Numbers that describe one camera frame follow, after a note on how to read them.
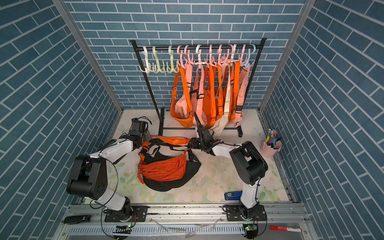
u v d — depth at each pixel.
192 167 0.88
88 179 0.45
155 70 0.76
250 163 0.50
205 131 0.76
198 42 0.84
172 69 0.77
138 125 0.72
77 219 0.69
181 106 0.89
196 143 0.86
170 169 0.79
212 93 0.83
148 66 0.75
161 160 0.87
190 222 0.73
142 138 0.74
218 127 0.93
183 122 0.97
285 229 0.69
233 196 0.77
